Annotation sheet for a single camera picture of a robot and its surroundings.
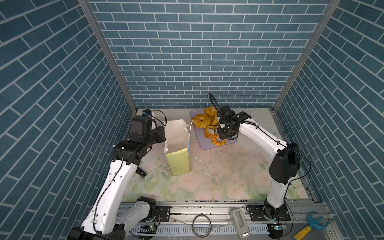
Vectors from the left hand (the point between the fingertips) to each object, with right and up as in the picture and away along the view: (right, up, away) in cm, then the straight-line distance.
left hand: (163, 129), depth 71 cm
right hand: (+30, -3, +17) cm, 35 cm away
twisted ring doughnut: (+27, -8, +29) cm, 41 cm away
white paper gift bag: (+3, -13, +23) cm, 27 cm away
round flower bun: (+19, +4, +38) cm, 43 cm away
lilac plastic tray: (+20, -11, +32) cm, 39 cm away
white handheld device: (+37, -44, -1) cm, 57 cm away
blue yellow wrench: (+72, -45, -1) cm, 84 cm away
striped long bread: (+24, -3, +28) cm, 37 cm away
